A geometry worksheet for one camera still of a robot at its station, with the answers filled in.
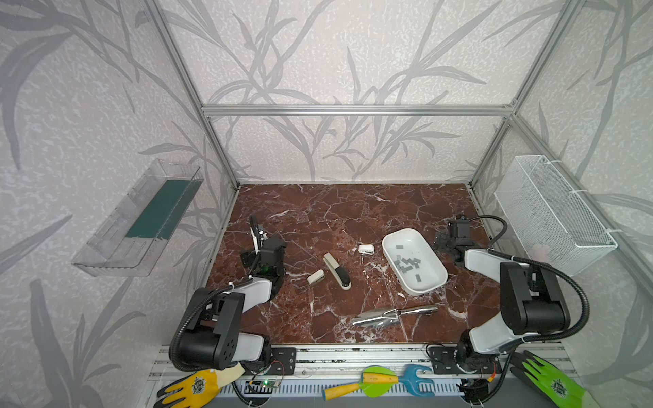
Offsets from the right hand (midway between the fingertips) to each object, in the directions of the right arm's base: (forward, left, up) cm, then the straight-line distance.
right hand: (452, 233), depth 97 cm
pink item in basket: (-18, -16, +16) cm, 29 cm away
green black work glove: (-47, -15, -3) cm, 50 cm away
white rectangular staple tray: (-10, +16, -4) cm, 19 cm away
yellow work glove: (-49, +81, 0) cm, 95 cm away
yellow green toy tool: (-47, +33, -2) cm, 58 cm away
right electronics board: (-49, +4, -9) cm, 50 cm away
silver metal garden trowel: (-30, +29, -3) cm, 42 cm away
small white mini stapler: (-5, +33, -3) cm, 33 cm away
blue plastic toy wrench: (-48, +22, -1) cm, 53 cm away
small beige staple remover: (-17, +52, -2) cm, 55 cm away
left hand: (-4, +72, +7) cm, 72 cm away
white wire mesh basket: (-16, -12, +29) cm, 35 cm away
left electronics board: (-48, +66, -6) cm, 82 cm away
